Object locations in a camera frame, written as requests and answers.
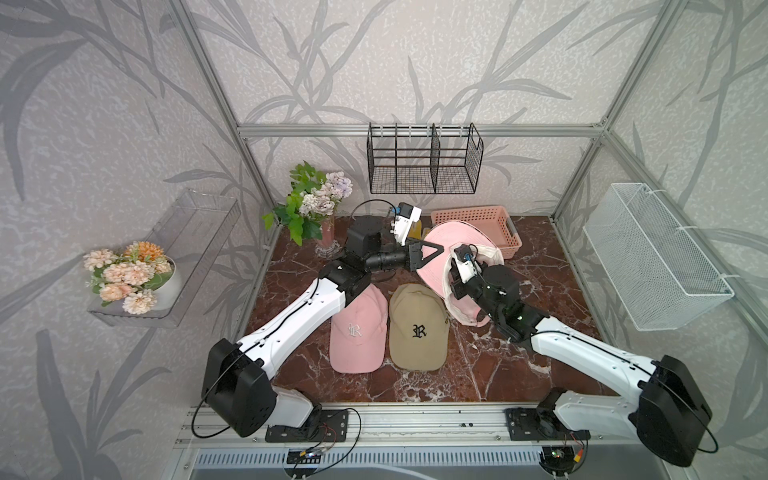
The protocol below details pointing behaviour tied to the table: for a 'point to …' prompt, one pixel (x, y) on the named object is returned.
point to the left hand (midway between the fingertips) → (442, 253)
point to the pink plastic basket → (495, 219)
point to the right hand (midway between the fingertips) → (451, 257)
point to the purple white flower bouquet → (313, 202)
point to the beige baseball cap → (419, 328)
